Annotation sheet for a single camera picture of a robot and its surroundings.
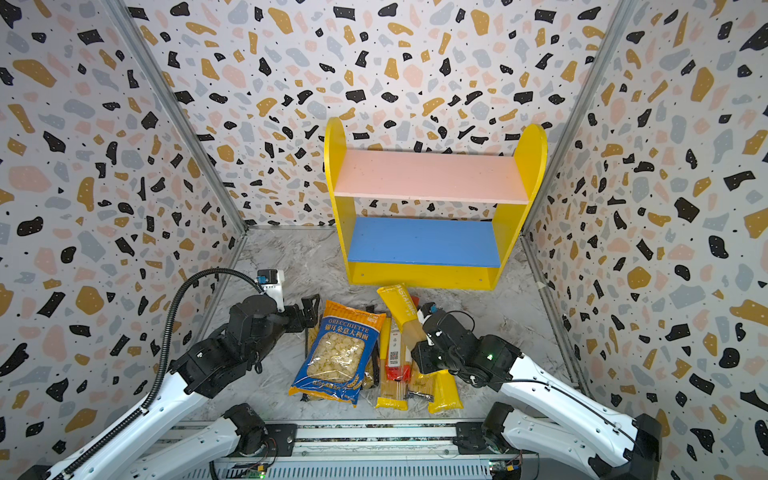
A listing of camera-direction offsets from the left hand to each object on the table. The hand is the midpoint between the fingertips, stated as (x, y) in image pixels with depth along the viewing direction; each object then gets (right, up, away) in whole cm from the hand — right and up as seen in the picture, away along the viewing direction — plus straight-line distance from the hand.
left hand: (303, 294), depth 70 cm
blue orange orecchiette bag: (+7, -18, +8) cm, 21 cm away
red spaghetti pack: (+22, -20, +13) cm, 32 cm away
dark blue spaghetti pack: (+28, -25, +9) cm, 39 cm away
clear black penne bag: (+15, -25, +10) cm, 30 cm away
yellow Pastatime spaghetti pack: (+23, -6, +8) cm, 25 cm away
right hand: (+25, -14, +2) cm, 29 cm away
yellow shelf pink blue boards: (+35, +24, +54) cm, 69 cm away
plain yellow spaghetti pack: (+35, -28, +9) cm, 46 cm away
